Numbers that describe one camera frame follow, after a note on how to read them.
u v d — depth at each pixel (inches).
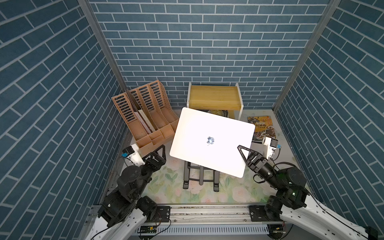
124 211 17.5
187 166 33.2
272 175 20.6
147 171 22.0
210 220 28.9
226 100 32.1
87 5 27.4
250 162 21.0
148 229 28.4
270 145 21.3
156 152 22.3
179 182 33.3
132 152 21.4
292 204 19.8
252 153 22.0
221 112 37.8
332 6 27.8
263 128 42.6
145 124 35.0
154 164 21.8
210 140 22.9
